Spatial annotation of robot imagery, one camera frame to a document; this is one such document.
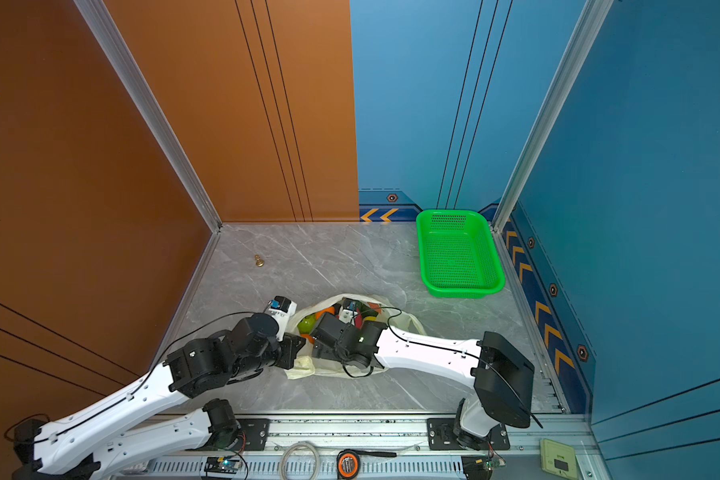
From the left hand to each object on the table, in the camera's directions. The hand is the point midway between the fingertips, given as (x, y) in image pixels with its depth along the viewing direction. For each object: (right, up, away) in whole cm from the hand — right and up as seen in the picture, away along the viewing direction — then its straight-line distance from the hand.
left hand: (309, 341), depth 71 cm
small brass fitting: (-26, +17, +37) cm, 48 cm away
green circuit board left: (-21, -30, 0) cm, 36 cm away
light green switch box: (+58, -26, -2) cm, 64 cm away
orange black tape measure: (+10, -26, -4) cm, 28 cm away
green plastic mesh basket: (+48, +21, +41) cm, 67 cm away
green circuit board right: (+41, -30, -1) cm, 50 cm away
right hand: (+2, -5, +6) cm, 8 cm away
